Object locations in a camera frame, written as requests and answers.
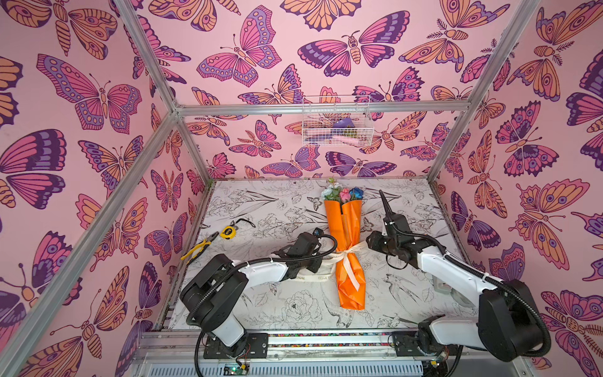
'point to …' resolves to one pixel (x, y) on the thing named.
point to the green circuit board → (235, 369)
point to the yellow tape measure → (229, 232)
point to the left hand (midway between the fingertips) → (320, 253)
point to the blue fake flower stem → (356, 193)
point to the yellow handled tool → (194, 253)
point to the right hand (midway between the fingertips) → (370, 237)
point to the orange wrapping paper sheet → (345, 228)
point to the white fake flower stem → (333, 192)
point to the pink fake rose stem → (345, 195)
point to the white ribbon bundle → (330, 265)
